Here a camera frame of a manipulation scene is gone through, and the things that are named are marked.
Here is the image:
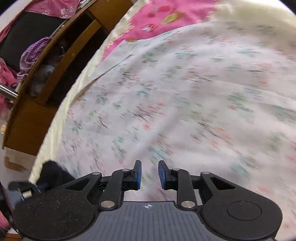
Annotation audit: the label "pink floral cover cloth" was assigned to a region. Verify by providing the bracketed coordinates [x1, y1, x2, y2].
[0, 0, 82, 110]

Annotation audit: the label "floral bed quilt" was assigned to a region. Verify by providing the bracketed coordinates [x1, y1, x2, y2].
[29, 1, 295, 240]

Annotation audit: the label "black pants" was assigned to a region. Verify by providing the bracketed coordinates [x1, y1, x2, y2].
[36, 160, 75, 189]

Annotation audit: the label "wooden TV cabinet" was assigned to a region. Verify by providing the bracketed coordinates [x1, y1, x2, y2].
[3, 1, 132, 156]

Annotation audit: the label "black television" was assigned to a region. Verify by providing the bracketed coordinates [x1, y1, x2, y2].
[1, 12, 64, 71]

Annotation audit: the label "steel thermos bottle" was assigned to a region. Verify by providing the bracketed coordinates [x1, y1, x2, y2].
[0, 83, 18, 101]

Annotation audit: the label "purple dotted cloth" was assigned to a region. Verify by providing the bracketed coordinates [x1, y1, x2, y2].
[16, 37, 52, 81]

